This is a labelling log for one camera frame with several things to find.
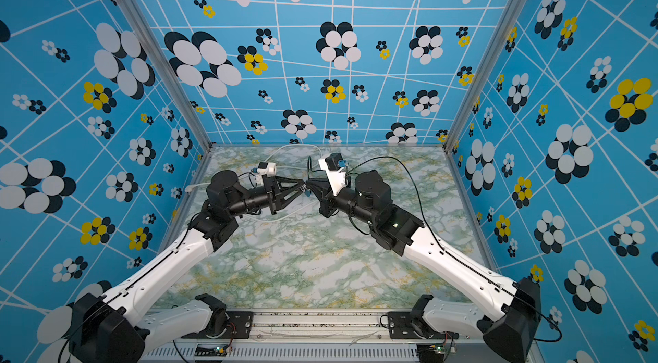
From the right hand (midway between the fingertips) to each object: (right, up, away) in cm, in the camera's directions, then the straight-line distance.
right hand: (313, 181), depth 64 cm
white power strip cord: (-57, -5, +44) cm, 72 cm away
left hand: (-2, -1, +1) cm, 2 cm away
